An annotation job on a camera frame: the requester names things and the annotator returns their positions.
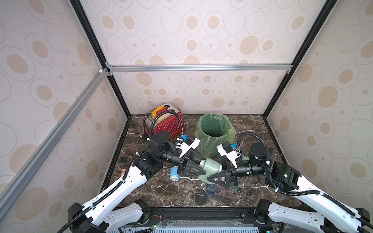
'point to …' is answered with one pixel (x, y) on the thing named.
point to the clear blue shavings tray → (211, 189)
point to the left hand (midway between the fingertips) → (205, 172)
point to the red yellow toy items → (156, 111)
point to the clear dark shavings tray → (200, 199)
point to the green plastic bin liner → (211, 129)
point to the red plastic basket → (171, 121)
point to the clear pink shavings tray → (223, 190)
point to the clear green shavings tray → (234, 188)
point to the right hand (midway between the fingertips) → (210, 178)
